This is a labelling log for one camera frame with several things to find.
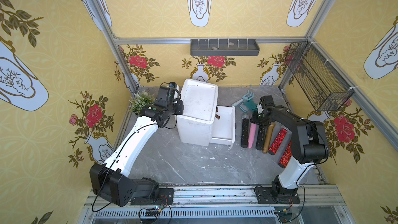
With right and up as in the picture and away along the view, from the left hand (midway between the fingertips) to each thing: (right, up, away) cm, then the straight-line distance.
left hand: (180, 105), depth 79 cm
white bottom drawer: (+25, -15, +17) cm, 34 cm away
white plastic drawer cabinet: (+10, +4, +4) cm, 12 cm away
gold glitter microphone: (+51, -19, +13) cm, 56 cm away
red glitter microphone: (+57, -22, +13) cm, 62 cm away
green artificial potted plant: (-24, +3, +8) cm, 25 cm away
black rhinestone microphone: (+37, -16, +15) cm, 43 cm away
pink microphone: (+41, -18, +12) cm, 46 cm away
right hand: (+41, -10, +19) cm, 47 cm away
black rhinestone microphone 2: (+45, -20, +11) cm, 51 cm away
